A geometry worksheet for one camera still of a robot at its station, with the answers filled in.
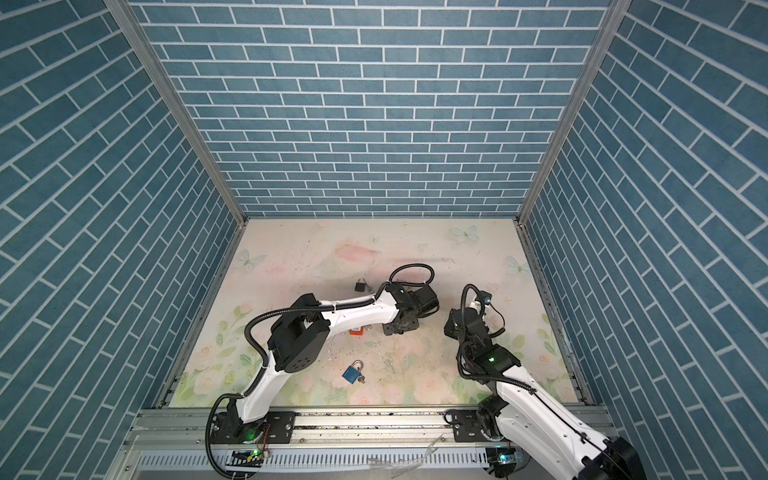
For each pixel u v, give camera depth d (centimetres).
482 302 71
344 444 72
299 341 53
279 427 74
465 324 61
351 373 82
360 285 101
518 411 53
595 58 78
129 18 71
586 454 42
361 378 82
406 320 68
